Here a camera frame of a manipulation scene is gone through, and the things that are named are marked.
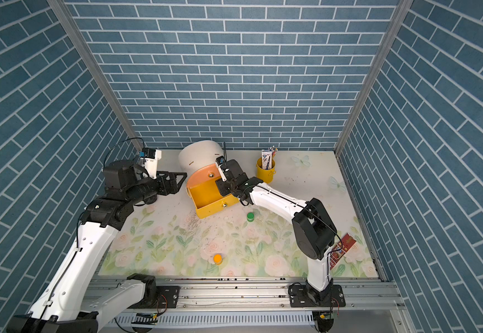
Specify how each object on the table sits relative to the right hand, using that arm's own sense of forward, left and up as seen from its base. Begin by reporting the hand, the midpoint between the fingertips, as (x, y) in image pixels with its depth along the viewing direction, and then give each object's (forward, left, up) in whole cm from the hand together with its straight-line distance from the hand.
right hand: (223, 181), depth 88 cm
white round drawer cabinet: (+9, +12, +6) cm, 16 cm away
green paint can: (-9, -12, -14) cm, 21 cm away
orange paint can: (-28, -1, -15) cm, 32 cm away
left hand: (-10, +10, +16) cm, 22 cm away
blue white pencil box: (+16, -18, -2) cm, 24 cm away
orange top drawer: (-3, +7, +7) cm, 11 cm away
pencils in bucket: (+19, -22, +1) cm, 29 cm away
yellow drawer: (-5, +7, -7) cm, 11 cm away
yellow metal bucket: (+12, -18, -9) cm, 24 cm away
